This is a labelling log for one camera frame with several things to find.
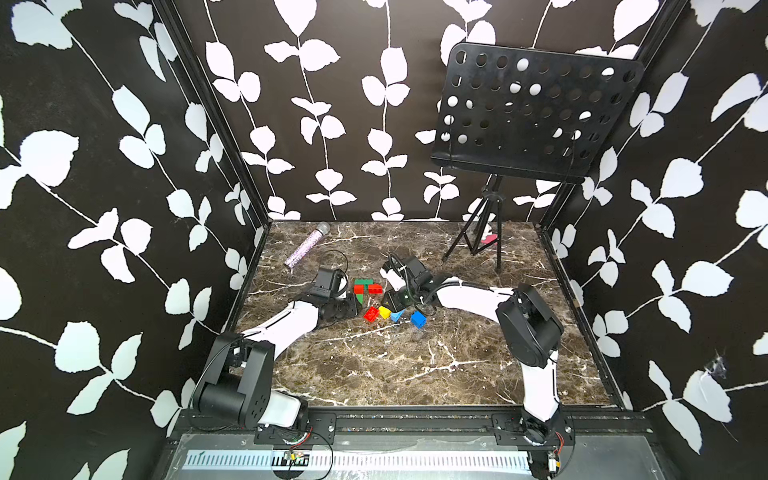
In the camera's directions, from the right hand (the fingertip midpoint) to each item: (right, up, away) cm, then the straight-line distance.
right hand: (382, 297), depth 92 cm
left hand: (-7, -1, -2) cm, 7 cm away
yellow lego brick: (+1, -4, -1) cm, 5 cm away
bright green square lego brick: (-7, -1, +4) cm, 8 cm away
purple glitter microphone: (-29, +16, +19) cm, 38 cm away
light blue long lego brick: (+4, -6, +1) cm, 7 cm away
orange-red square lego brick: (-9, +1, +9) cm, 13 cm away
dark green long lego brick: (-7, +4, +9) cm, 12 cm away
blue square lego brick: (+11, -7, +1) cm, 13 cm away
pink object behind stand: (+40, +19, +19) cm, 48 cm away
